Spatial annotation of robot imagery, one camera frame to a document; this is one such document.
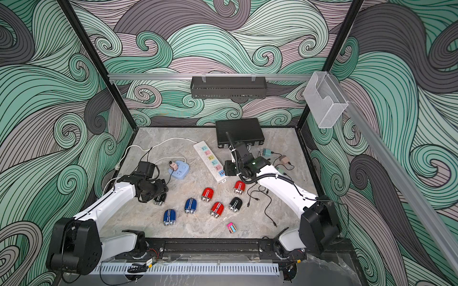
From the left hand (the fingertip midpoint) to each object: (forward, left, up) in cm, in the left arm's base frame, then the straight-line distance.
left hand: (161, 189), depth 86 cm
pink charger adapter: (+21, -67, -4) cm, 70 cm away
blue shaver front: (-12, -6, -2) cm, 14 cm away
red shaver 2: (-9, -28, -2) cm, 29 cm away
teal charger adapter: (+26, -56, -3) cm, 62 cm away
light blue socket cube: (+13, -6, -2) cm, 14 cm away
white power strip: (+15, -26, -3) cm, 30 cm away
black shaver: (-4, +1, -3) cm, 5 cm away
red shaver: (-1, -23, -2) cm, 23 cm away
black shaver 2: (-6, -36, -2) cm, 37 cm away
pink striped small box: (-17, -34, -2) cm, 38 cm away
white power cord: (+33, +12, -4) cm, 35 cm away
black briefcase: (+44, -46, -3) cm, 64 cm away
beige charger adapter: (+12, -4, +2) cm, 13 cm away
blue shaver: (-7, -15, -2) cm, 16 cm away
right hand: (+6, -31, +10) cm, 33 cm away
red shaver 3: (+3, -39, -2) cm, 39 cm away
